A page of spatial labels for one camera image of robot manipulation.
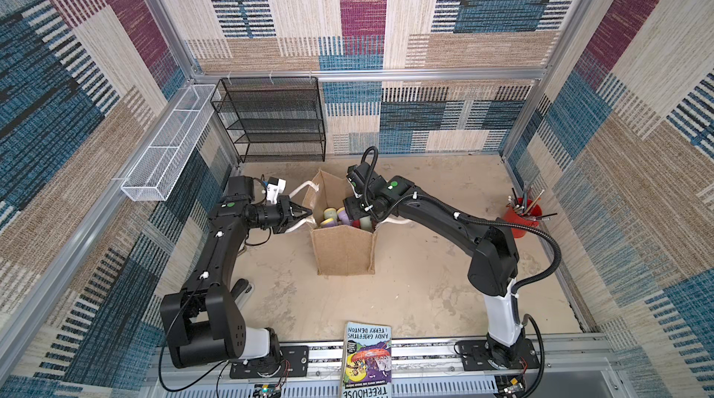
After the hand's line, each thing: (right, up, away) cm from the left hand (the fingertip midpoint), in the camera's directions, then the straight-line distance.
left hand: (311, 213), depth 78 cm
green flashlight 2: (+4, -2, +16) cm, 16 cm away
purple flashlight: (+4, -3, +7) cm, 8 cm away
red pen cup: (+67, -1, +15) cm, 69 cm away
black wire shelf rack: (-20, +33, +30) cm, 49 cm away
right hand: (+14, +1, +8) cm, 16 cm away
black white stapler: (-21, -23, +3) cm, 31 cm away
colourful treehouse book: (+15, -38, -8) cm, 42 cm away
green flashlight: (+15, -4, +7) cm, 17 cm away
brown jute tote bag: (+9, -10, +1) cm, 13 cm away
